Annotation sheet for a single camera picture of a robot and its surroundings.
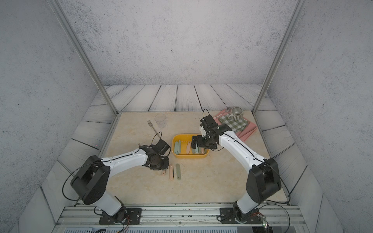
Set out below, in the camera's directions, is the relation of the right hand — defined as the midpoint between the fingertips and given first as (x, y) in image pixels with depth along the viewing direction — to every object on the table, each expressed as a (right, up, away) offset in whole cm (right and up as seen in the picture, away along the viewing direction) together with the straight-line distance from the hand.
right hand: (199, 145), depth 82 cm
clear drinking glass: (-28, +15, +30) cm, 44 cm away
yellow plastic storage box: (-10, -4, +17) cm, 20 cm away
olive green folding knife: (-12, -17, +6) cm, 22 cm away
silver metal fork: (-35, +11, +31) cm, 49 cm away
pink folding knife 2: (-20, -16, +2) cm, 26 cm away
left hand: (-18, -15, +5) cm, 23 cm away
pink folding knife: (-16, -17, +6) cm, 25 cm away
